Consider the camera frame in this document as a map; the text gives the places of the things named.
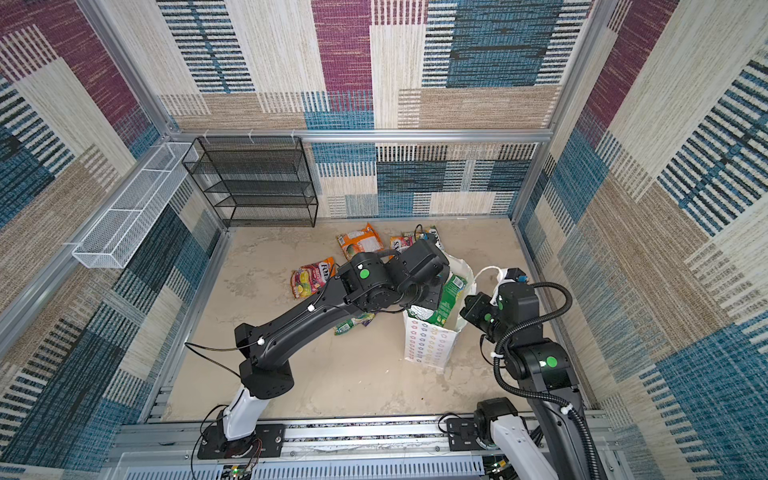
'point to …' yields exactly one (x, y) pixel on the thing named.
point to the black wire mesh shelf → (256, 181)
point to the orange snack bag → (360, 241)
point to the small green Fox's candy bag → (431, 230)
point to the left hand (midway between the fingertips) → (441, 288)
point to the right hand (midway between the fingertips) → (464, 303)
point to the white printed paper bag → (431, 344)
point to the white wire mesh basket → (114, 240)
